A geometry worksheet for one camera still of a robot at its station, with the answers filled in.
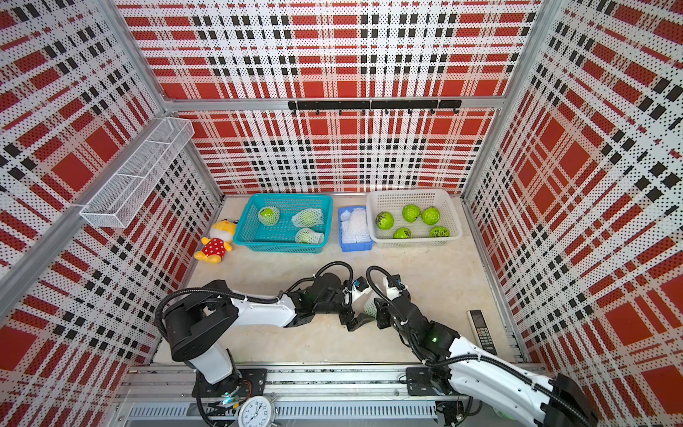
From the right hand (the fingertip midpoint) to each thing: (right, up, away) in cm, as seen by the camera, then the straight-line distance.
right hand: (381, 299), depth 81 cm
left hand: (-3, -2, +2) cm, 4 cm away
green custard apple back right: (+22, +27, +24) cm, 42 cm away
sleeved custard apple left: (-43, +27, +24) cm, 56 cm away
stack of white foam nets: (-8, +23, +17) cm, 30 cm away
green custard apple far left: (+10, +20, +17) cm, 28 cm away
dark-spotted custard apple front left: (+3, +25, +23) cm, 34 cm away
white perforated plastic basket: (+8, +34, +30) cm, 46 cm away
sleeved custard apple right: (-27, +26, +24) cm, 45 cm away
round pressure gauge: (-33, -24, -15) cm, 43 cm away
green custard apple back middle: (+15, +28, +26) cm, 41 cm away
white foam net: (-3, +1, -1) cm, 4 cm away
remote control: (+32, -10, +1) cm, 34 cm away
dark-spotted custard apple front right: (+24, +21, +18) cm, 36 cm away
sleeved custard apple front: (-26, +19, +16) cm, 36 cm away
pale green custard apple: (-3, -3, 0) cm, 4 cm away
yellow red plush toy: (-60, +17, +18) cm, 65 cm away
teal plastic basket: (-39, +24, +30) cm, 55 cm away
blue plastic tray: (-12, +14, +19) cm, 27 cm away
